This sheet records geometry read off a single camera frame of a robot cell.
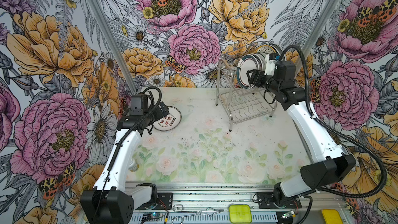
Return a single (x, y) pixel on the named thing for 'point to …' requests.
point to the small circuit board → (151, 216)
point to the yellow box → (331, 216)
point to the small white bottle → (133, 165)
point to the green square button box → (240, 213)
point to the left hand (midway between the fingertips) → (161, 116)
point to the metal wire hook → (180, 208)
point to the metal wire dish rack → (241, 105)
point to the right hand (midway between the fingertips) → (252, 77)
